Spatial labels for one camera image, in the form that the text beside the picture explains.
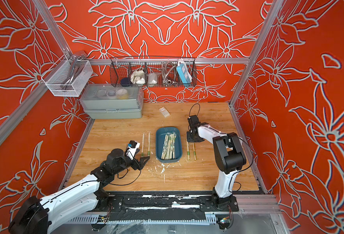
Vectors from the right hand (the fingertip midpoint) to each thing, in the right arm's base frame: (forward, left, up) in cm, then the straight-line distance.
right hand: (189, 138), depth 97 cm
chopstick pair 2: (-9, -2, -1) cm, 9 cm away
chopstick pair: (-10, +1, -1) cm, 10 cm away
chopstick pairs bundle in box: (-11, +14, 0) cm, 18 cm away
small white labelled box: (+25, +19, 0) cm, 31 cm away
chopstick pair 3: (-5, +28, -1) cm, 28 cm away
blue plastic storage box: (0, +20, -1) cm, 20 cm away
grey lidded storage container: (+18, +53, +17) cm, 59 cm away
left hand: (-16, +27, +9) cm, 33 cm away
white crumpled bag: (+27, +35, +30) cm, 53 cm away
